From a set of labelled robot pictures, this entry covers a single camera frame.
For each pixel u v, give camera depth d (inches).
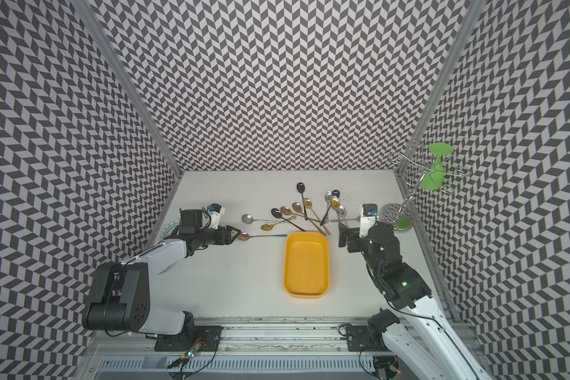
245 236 37.4
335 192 42.4
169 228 37.7
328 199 42.1
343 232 24.5
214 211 32.5
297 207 41.3
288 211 41.1
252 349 29.0
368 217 23.5
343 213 40.1
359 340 29.1
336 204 41.3
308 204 41.5
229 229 32.5
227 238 32.2
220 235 31.5
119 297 17.1
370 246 20.6
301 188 43.9
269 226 38.7
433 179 29.5
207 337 29.1
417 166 42.5
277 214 41.1
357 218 39.7
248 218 39.9
